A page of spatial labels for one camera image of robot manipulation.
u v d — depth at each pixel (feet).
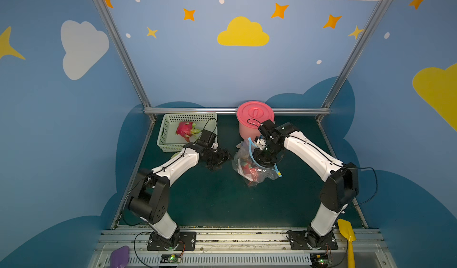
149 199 1.47
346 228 2.53
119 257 2.35
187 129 3.33
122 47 2.83
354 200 2.97
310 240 2.19
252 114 3.23
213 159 2.52
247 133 3.51
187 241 2.45
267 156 2.32
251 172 2.83
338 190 1.51
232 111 3.72
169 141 3.60
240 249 2.41
